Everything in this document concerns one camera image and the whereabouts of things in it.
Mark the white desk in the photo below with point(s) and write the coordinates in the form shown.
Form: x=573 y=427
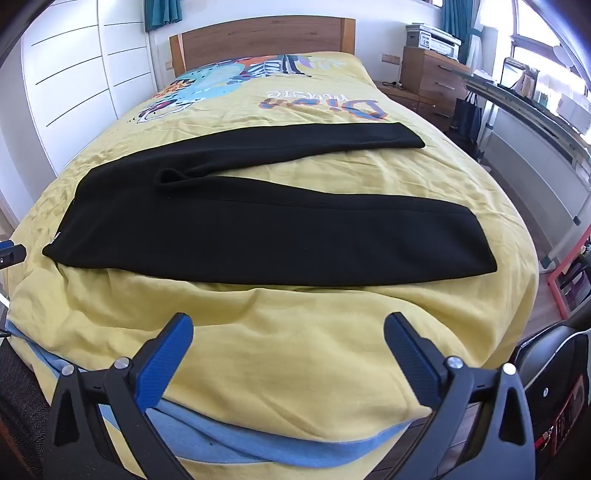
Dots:
x=531 y=108

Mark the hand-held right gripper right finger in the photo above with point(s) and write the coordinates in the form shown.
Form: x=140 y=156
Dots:
x=411 y=355

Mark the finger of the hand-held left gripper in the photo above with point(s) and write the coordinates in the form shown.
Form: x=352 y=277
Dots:
x=14 y=254

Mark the yellow printed blanket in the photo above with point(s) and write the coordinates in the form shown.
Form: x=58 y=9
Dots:
x=277 y=332

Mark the black chair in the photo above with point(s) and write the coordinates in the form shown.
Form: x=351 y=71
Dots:
x=554 y=369

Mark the white printer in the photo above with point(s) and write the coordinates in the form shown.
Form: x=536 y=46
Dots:
x=438 y=44

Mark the teal curtain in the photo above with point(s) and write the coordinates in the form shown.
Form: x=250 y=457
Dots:
x=455 y=14
x=161 y=11

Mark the low wooden cabinet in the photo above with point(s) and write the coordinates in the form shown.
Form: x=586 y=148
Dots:
x=415 y=99

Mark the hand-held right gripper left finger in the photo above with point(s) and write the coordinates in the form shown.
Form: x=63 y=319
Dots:
x=166 y=364

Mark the white power strip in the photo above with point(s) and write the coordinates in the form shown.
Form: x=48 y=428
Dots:
x=392 y=84

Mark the dark bag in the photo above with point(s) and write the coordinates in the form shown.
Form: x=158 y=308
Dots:
x=466 y=117

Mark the red frame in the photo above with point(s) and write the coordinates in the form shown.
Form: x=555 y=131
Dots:
x=554 y=281

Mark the wooden headboard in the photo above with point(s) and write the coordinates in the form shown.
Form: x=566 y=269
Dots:
x=258 y=37

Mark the black pants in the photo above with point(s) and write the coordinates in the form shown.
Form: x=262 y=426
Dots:
x=277 y=249

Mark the wooden drawer chest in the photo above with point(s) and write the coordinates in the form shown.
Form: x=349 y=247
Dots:
x=434 y=74

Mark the white wardrobe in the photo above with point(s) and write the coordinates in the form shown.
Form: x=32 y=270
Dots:
x=83 y=69

